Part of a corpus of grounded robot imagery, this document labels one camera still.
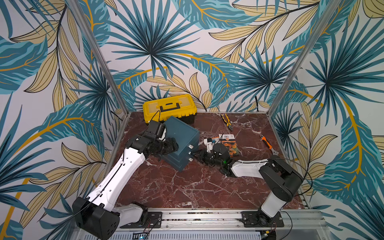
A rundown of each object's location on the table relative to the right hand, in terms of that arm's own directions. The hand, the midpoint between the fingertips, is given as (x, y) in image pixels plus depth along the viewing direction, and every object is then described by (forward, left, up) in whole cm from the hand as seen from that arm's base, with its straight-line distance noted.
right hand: (190, 153), depth 84 cm
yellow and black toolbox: (+32, +5, +5) cm, 33 cm away
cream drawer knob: (+1, 0, 0) cm, 1 cm away
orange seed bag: (+16, -18, -12) cm, 27 cm away
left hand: (-3, +8, +9) cm, 13 cm away
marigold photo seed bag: (+15, -28, -12) cm, 34 cm away
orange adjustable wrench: (+11, -53, -11) cm, 56 cm away
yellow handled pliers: (+31, -29, -11) cm, 44 cm away
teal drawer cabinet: (+3, +1, +10) cm, 10 cm away
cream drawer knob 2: (+1, 0, +6) cm, 6 cm away
